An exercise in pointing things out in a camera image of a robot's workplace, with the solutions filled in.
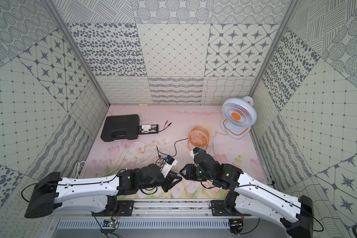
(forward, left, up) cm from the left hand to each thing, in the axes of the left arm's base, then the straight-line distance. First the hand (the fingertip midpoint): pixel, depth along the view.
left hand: (182, 173), depth 69 cm
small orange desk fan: (+26, -10, -7) cm, 28 cm away
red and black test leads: (+40, +15, -15) cm, 45 cm away
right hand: (0, -1, -1) cm, 1 cm away
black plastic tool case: (+34, +44, -10) cm, 57 cm away
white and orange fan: (+33, -34, +5) cm, 48 cm away
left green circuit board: (-20, +35, -17) cm, 43 cm away
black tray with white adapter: (+34, +25, -11) cm, 44 cm away
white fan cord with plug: (+25, -19, -10) cm, 33 cm away
